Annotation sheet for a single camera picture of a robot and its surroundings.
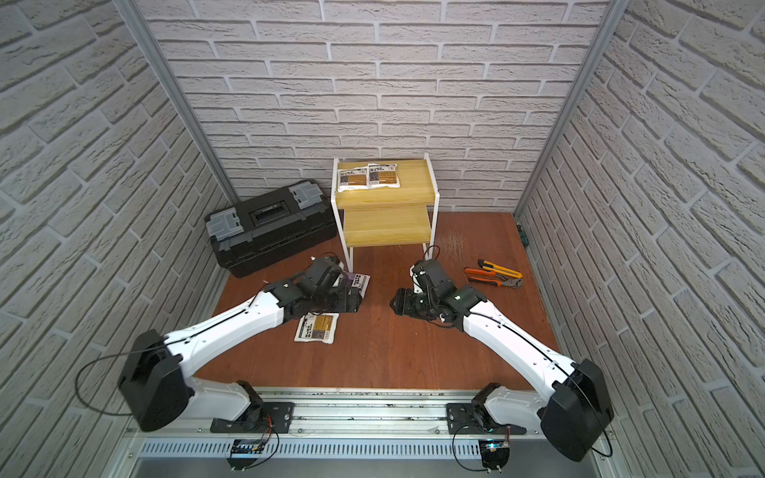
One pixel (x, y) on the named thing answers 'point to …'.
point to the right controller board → (494, 453)
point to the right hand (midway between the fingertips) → (402, 305)
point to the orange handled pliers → (501, 280)
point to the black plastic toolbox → (272, 227)
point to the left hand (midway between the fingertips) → (353, 296)
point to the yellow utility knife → (499, 269)
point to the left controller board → (246, 446)
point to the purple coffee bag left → (360, 281)
